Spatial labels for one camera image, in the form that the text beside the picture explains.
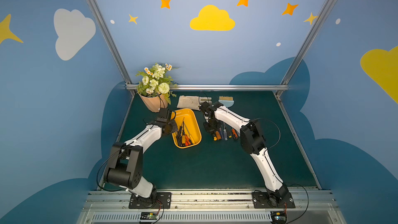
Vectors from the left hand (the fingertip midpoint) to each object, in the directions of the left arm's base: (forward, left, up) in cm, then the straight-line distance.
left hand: (173, 125), depth 94 cm
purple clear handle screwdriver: (-1, -30, -7) cm, 31 cm away
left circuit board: (-45, +7, -8) cm, 47 cm away
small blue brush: (+28, -37, -8) cm, 46 cm away
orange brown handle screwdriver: (-3, -28, -5) cm, 29 cm away
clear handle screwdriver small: (-1, -33, -7) cm, 33 cm away
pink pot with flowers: (+13, +10, +20) cm, 26 cm away
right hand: (+2, -25, -7) cm, 26 cm away
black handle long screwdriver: (-5, -26, -6) cm, 27 cm away
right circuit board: (-44, -55, -10) cm, 72 cm away
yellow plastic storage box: (+7, -8, -3) cm, 11 cm away
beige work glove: (+25, -10, -7) cm, 28 cm away
